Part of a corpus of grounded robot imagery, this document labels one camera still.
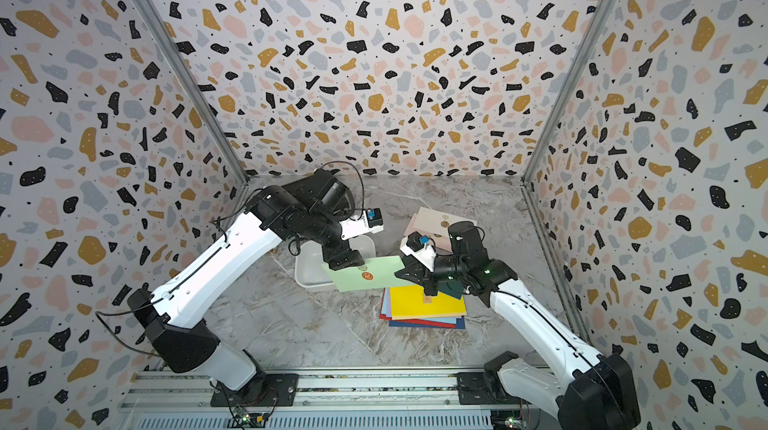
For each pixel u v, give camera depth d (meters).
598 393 0.39
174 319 0.40
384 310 0.87
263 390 0.69
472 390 0.73
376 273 0.73
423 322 0.84
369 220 0.60
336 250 0.61
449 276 0.65
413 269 0.67
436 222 1.08
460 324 0.86
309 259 0.96
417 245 0.62
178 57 0.86
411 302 0.88
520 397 0.58
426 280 0.64
